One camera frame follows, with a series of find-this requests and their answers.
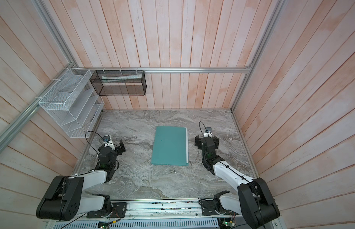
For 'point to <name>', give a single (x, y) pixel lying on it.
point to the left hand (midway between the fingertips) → (115, 143)
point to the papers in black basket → (110, 78)
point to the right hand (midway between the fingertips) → (205, 135)
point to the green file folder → (169, 147)
